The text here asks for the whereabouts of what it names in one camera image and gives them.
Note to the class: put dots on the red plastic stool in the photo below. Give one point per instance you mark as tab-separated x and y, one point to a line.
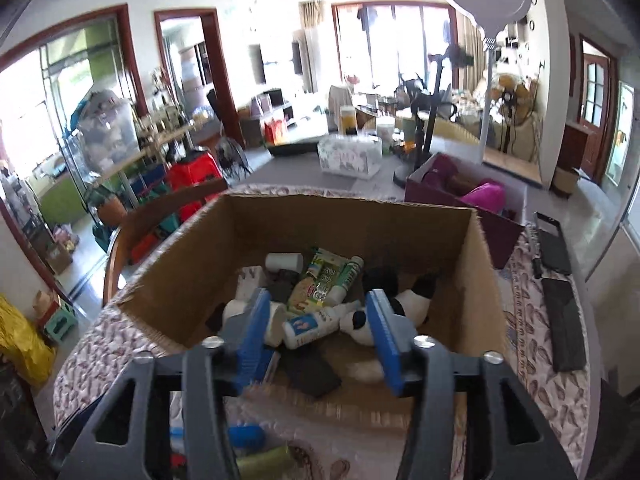
192	172

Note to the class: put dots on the white patterned tissue pack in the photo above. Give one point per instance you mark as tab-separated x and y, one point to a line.
250	282

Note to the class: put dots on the cardboard box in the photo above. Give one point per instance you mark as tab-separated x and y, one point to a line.
350	230

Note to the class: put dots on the yellow bag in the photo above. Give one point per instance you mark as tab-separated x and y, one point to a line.
20	345

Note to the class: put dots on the blue item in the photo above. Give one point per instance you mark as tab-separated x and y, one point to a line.
247	436

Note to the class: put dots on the green and white bottle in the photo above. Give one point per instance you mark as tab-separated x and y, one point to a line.
346	280

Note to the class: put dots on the green snack packet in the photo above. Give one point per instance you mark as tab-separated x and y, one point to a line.
320	280

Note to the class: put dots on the purple box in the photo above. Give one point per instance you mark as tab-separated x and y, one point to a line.
500	240

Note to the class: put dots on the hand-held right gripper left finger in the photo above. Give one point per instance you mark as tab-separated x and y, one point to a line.
255	340

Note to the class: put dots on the wooden chair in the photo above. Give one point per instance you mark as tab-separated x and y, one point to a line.
150	210

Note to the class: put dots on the black floor fan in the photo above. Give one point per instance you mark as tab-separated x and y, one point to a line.
232	159

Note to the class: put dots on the pink item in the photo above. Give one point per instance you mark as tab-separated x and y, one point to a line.
482	195

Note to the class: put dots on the white fuzzy item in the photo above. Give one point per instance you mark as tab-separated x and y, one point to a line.
366	370

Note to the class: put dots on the small white jar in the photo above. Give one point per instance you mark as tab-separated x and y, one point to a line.
284	262

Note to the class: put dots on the yellow drink jar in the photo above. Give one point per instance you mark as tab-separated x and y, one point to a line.
347	120

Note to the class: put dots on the wooden door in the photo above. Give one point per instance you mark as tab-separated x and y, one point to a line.
597	105

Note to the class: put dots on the white cylinder container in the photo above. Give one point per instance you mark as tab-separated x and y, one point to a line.
276	321

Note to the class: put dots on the white cup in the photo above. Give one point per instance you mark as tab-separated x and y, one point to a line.
385	135

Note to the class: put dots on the clear plastic storage bin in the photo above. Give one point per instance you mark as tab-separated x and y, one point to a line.
107	130

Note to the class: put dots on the yellow standing fan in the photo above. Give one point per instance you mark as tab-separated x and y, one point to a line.
512	105

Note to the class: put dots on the small green stool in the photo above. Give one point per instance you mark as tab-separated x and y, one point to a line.
59	325

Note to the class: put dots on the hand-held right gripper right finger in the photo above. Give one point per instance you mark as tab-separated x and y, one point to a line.
385	345

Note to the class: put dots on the panda plush toy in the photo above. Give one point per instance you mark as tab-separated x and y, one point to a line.
415	300

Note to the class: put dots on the olive green roll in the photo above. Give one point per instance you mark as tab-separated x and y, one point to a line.
265	462

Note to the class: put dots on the black pole stand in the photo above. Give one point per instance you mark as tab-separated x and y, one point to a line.
425	125

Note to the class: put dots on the black rectangular case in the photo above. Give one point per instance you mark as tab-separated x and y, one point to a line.
312	370

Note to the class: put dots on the green cup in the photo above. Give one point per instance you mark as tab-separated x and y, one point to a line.
408	135

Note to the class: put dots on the white labelled bottle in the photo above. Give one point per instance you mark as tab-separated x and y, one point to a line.
310	325

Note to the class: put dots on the patterned tissue box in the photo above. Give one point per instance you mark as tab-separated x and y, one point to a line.
350	155

